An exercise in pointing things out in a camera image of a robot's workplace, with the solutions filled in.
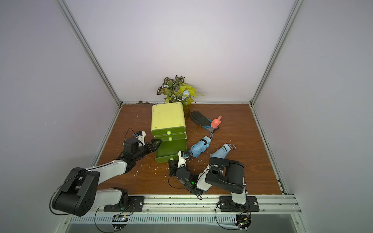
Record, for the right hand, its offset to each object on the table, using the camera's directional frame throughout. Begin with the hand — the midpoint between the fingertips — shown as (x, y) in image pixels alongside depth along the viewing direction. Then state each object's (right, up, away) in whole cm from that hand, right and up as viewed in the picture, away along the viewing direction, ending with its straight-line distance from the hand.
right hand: (168, 161), depth 82 cm
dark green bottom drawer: (-1, +5, +5) cm, 7 cm away
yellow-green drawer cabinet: (0, +23, -1) cm, 23 cm away
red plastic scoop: (+32, +21, +24) cm, 45 cm away
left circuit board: (-23, -27, -11) cm, 37 cm away
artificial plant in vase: (+2, +45, +22) cm, 50 cm away
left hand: (-7, +10, +6) cm, 14 cm away
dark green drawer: (+1, +13, +4) cm, 14 cm away
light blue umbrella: (+17, +5, +6) cm, 19 cm away
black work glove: (+22, +22, +25) cm, 40 cm away
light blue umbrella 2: (+33, +4, +6) cm, 33 cm away
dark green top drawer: (0, +18, -2) cm, 18 cm away
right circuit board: (+39, -26, -13) cm, 49 cm away
